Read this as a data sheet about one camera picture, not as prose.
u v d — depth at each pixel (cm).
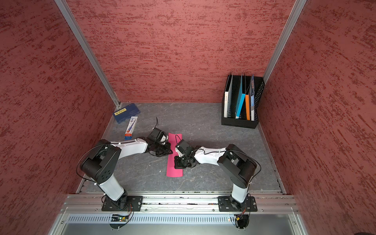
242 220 71
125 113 114
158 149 80
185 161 76
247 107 93
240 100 89
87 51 88
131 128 103
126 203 68
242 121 107
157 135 77
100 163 47
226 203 74
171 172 85
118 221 72
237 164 50
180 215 71
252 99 86
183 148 71
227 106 96
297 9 72
